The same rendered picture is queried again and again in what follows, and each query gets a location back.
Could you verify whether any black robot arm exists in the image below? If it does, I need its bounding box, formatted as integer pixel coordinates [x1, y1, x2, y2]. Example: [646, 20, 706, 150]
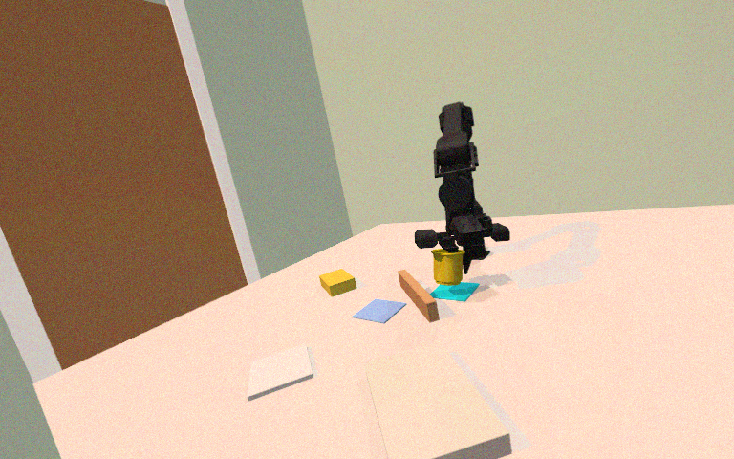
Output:
[434, 101, 493, 247]

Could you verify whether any beige flat box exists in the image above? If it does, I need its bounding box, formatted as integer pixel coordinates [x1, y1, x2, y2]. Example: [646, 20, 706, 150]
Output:
[364, 341, 512, 459]

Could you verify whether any yellow block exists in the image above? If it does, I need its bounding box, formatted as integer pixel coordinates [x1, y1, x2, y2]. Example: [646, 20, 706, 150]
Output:
[319, 269, 356, 297]

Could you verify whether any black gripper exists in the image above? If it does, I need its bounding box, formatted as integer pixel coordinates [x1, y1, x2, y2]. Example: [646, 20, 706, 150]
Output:
[415, 202, 510, 274]

